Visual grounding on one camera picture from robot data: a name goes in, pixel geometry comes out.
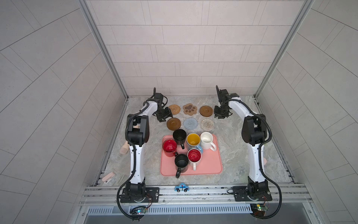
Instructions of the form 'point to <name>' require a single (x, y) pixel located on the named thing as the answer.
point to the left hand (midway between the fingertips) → (173, 113)
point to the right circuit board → (258, 209)
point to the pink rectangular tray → (210, 163)
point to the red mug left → (169, 147)
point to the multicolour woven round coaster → (207, 124)
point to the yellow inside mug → (193, 140)
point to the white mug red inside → (194, 156)
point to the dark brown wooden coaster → (173, 123)
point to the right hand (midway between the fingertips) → (215, 115)
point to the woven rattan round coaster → (175, 109)
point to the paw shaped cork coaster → (189, 109)
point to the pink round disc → (265, 161)
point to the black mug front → (181, 163)
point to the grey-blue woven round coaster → (190, 123)
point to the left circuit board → (138, 210)
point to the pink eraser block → (108, 176)
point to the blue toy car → (182, 186)
